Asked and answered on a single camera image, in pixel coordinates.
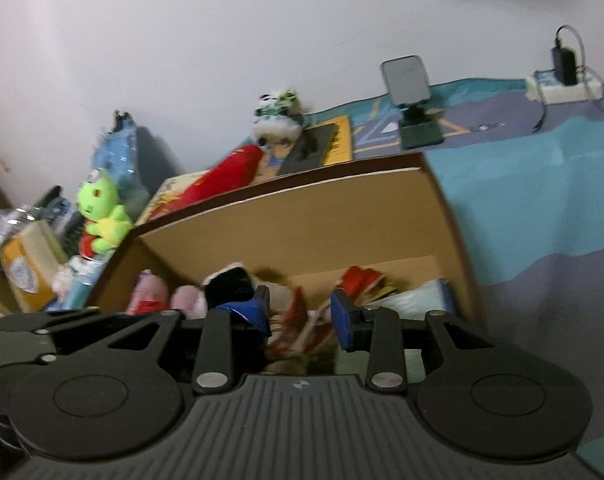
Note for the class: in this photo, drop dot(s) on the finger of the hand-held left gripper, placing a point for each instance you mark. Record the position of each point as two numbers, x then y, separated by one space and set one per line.
57 330

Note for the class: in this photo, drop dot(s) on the light blue bottle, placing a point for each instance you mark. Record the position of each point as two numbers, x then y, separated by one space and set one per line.
82 282

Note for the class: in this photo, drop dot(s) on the yellow tissue box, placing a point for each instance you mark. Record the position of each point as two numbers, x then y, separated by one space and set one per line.
27 265

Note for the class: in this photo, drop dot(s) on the red yellow comic book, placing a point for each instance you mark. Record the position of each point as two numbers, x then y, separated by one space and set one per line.
164 200

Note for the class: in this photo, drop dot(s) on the green frog plush toy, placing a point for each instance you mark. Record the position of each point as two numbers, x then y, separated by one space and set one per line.
102 210

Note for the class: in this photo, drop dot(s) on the pink plush toy red outfit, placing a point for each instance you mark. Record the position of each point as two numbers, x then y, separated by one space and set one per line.
147 290

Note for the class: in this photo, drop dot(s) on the brown cardboard box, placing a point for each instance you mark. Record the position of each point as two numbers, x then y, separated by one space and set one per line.
307 230

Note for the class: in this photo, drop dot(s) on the light blue plastic packet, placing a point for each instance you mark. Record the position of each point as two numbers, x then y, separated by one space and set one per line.
422 297

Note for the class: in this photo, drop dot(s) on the black white plush toy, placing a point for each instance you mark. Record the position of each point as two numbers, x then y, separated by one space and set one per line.
227 282

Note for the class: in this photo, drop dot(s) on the panda plush toy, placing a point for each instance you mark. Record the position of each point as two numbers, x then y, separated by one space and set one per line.
277 115

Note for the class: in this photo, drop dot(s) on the blue plastic bag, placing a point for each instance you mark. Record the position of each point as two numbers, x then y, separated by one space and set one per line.
117 155

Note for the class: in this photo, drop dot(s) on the phone stand with mirror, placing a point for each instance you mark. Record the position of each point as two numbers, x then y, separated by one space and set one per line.
406 80

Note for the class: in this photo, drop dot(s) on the white power strip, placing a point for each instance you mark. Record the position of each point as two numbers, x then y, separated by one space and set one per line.
557 92

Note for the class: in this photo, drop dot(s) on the yellow illustrated book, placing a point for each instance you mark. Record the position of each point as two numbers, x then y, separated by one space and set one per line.
343 140

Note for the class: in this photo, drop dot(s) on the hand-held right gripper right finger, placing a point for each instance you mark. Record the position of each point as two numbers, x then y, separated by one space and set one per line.
343 320

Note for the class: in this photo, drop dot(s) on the black smartphone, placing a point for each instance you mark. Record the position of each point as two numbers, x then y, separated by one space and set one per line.
309 150

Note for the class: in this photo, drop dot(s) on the dark green phone stand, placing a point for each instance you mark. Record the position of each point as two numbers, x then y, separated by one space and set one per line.
421 127

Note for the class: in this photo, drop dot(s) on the red printed pouch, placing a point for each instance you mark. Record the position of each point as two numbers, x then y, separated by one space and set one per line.
364 280

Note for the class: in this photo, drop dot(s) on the black charger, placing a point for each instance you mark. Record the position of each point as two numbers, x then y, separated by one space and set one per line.
564 65

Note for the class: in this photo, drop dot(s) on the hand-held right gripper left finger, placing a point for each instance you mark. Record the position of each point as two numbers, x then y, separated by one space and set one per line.
254 312

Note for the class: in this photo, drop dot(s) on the dark basket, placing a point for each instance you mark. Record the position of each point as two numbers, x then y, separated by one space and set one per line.
57 210

